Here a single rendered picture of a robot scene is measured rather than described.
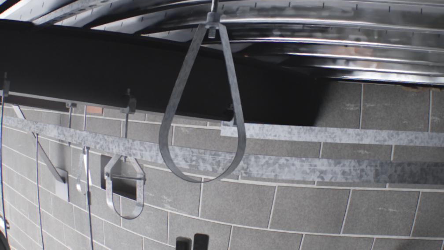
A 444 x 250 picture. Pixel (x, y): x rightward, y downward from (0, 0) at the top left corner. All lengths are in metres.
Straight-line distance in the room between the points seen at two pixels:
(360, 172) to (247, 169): 0.29
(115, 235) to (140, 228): 0.28
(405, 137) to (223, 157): 0.59
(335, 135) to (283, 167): 0.59
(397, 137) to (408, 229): 0.55
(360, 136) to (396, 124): 0.42
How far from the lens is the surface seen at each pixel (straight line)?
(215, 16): 0.81
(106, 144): 1.49
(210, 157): 1.20
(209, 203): 2.55
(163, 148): 0.82
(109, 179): 1.59
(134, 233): 3.00
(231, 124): 1.87
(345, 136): 1.63
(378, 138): 1.56
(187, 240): 0.78
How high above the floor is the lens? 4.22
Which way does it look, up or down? 3 degrees up
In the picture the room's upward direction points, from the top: 5 degrees clockwise
